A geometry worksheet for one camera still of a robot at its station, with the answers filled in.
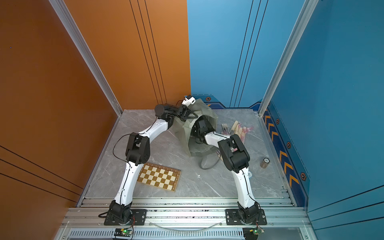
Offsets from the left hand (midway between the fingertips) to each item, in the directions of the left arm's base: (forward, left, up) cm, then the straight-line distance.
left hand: (196, 119), depth 78 cm
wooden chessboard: (-22, +19, -26) cm, 38 cm away
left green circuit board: (-47, +34, -29) cm, 65 cm away
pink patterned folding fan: (+12, -32, -26) cm, 43 cm away
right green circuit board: (-47, -27, -29) cm, 62 cm away
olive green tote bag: (-5, +7, -3) cm, 8 cm away
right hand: (+12, +5, -23) cm, 26 cm away
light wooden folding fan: (+15, -27, -28) cm, 41 cm away
